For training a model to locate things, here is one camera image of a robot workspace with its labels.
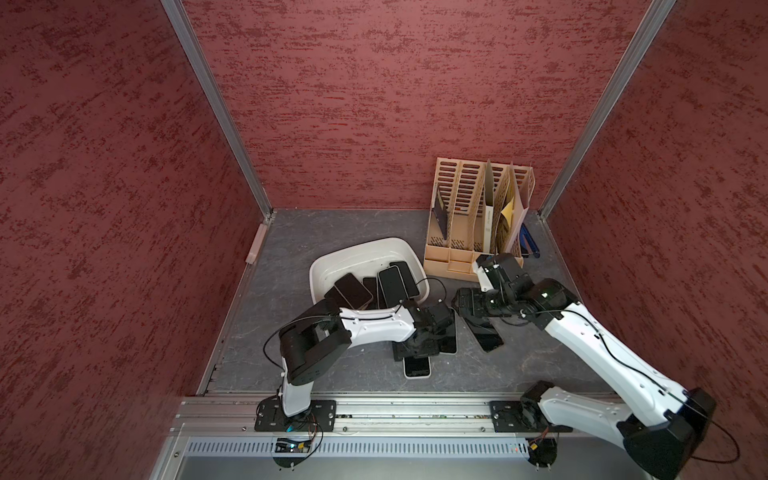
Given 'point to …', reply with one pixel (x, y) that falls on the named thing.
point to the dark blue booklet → (441, 214)
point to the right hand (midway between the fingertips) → (467, 310)
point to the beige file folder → (489, 194)
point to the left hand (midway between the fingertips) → (418, 358)
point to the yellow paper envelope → (507, 211)
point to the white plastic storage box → (365, 262)
